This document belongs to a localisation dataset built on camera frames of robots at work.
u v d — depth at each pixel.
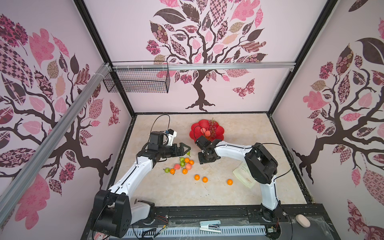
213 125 1.06
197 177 0.85
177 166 0.90
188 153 0.96
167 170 0.88
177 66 1.35
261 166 0.51
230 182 0.83
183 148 0.72
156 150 0.64
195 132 1.07
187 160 0.92
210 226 0.70
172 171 0.88
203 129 1.04
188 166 0.89
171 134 0.75
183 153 0.71
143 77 0.95
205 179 0.85
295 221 0.72
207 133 1.05
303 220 0.70
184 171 0.87
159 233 0.69
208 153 0.69
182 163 0.91
